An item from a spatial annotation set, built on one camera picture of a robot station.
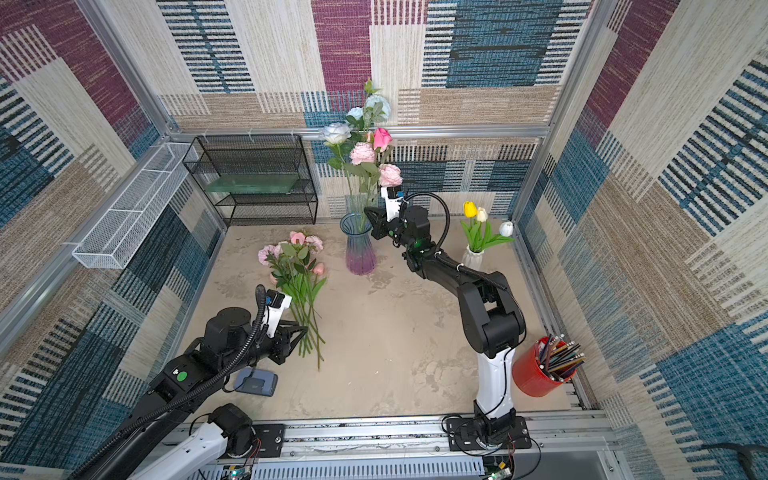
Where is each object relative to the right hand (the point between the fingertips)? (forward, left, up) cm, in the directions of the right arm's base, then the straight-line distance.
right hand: (370, 211), depth 89 cm
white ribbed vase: (-11, -30, -10) cm, 33 cm away
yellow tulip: (-5, -27, +5) cm, 28 cm away
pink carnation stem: (0, +35, -20) cm, 40 cm away
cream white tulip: (-6, -30, +4) cm, 31 cm away
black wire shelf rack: (+25, +38, +4) cm, 45 cm away
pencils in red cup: (-38, -46, -14) cm, 62 cm away
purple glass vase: (+3, +5, -22) cm, 23 cm away
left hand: (-34, +15, -5) cm, 37 cm away
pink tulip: (-7, +19, -24) cm, 32 cm away
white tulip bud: (-12, -35, +4) cm, 38 cm away
